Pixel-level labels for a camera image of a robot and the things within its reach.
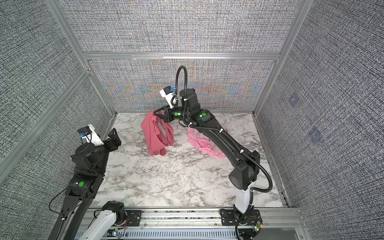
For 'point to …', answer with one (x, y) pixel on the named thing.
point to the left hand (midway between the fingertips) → (108, 131)
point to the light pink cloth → (203, 143)
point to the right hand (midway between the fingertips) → (154, 112)
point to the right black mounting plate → (227, 217)
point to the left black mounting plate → (133, 217)
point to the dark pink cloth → (159, 134)
